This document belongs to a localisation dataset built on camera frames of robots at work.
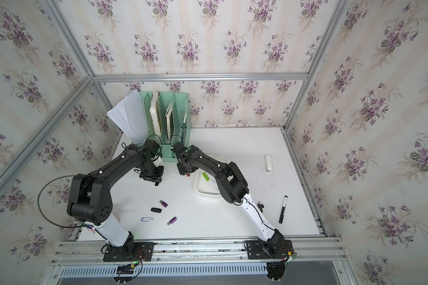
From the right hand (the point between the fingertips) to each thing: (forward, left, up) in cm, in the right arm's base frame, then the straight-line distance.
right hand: (187, 170), depth 98 cm
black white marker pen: (-21, -49, 0) cm, 53 cm away
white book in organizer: (+21, +17, +24) cm, 36 cm away
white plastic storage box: (-6, -10, -1) cm, 12 cm away
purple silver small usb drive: (-19, +10, 0) cm, 21 cm away
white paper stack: (+21, +31, +22) cm, 44 cm away
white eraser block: (+5, -46, +2) cm, 46 cm away
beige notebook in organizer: (+24, +11, +16) cm, 31 cm away
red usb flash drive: (-3, -1, +1) cm, 4 cm away
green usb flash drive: (-4, -11, 0) cm, 11 cm away
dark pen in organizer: (+23, +4, +7) cm, 24 cm away
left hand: (-9, +11, +6) cm, 16 cm away
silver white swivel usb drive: (-26, +16, 0) cm, 31 cm away
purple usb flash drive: (-27, +4, -1) cm, 27 cm away
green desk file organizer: (+37, +7, +11) cm, 39 cm away
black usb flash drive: (-22, +13, -1) cm, 25 cm away
